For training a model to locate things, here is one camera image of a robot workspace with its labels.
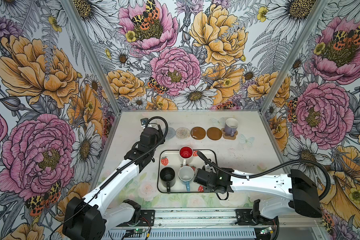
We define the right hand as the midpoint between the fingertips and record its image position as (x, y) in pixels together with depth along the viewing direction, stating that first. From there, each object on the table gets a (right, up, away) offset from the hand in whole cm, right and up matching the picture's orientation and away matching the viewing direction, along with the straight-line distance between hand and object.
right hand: (210, 188), depth 78 cm
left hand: (-29, +27, +4) cm, 40 cm away
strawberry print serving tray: (-22, +11, +17) cm, 30 cm away
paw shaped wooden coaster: (+17, +25, +28) cm, 41 cm away
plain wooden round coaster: (+8, +26, +31) cm, 41 cm away
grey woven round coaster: (-23, +27, +30) cm, 46 cm away
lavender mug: (+19, +32, +28) cm, 47 cm away
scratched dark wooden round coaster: (-4, +27, +30) cm, 40 cm away
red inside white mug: (-13, +15, +15) cm, 25 cm away
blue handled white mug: (-13, +5, +7) cm, 15 cm away
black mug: (-23, +4, +7) cm, 24 cm away
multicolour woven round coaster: (-15, +26, +30) cm, 43 cm away
